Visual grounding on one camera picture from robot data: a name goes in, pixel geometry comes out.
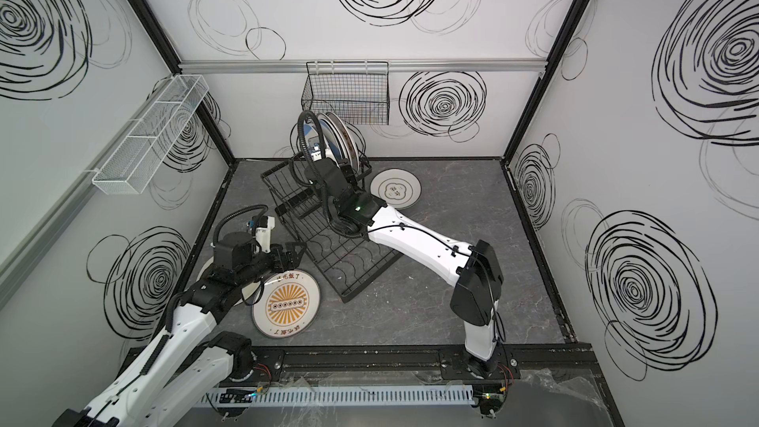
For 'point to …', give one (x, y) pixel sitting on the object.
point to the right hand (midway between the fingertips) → (333, 157)
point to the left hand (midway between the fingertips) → (293, 246)
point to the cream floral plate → (210, 262)
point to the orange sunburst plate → (289, 304)
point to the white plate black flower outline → (396, 187)
